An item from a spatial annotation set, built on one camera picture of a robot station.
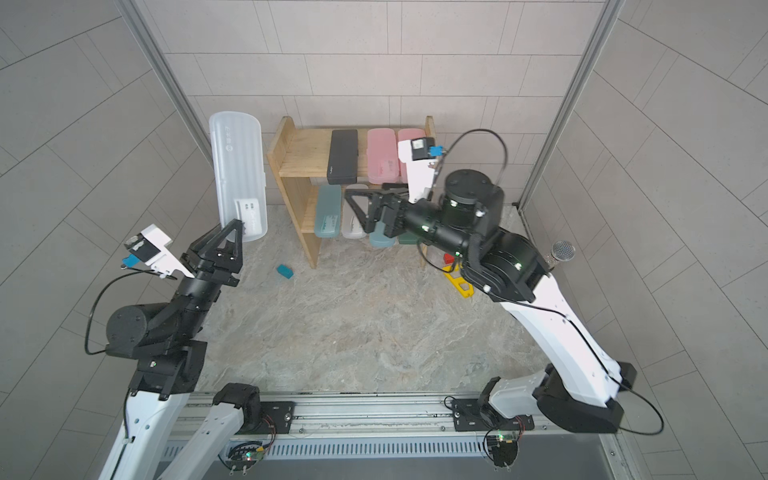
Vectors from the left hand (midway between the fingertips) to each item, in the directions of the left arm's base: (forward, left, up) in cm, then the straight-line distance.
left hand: (248, 224), depth 50 cm
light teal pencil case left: (+27, -5, -25) cm, 37 cm away
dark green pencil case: (+17, -29, -25) cm, 42 cm away
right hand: (+2, -20, +5) cm, 21 cm away
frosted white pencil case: (+21, -13, -25) cm, 35 cm away
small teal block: (+19, +11, -45) cm, 50 cm away
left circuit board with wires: (-29, +8, -45) cm, 54 cm away
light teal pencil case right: (+17, -21, -25) cm, 36 cm away
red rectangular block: (+24, -44, -44) cm, 66 cm away
